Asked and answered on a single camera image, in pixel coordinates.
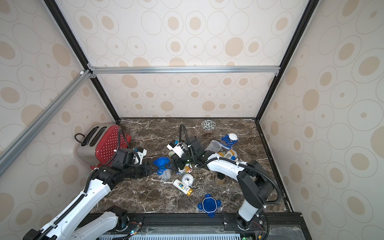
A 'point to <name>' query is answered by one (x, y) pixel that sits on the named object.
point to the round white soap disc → (233, 136)
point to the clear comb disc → (188, 179)
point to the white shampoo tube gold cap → (183, 187)
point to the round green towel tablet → (171, 153)
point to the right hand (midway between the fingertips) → (174, 159)
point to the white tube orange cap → (230, 153)
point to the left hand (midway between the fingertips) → (160, 168)
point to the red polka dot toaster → (98, 145)
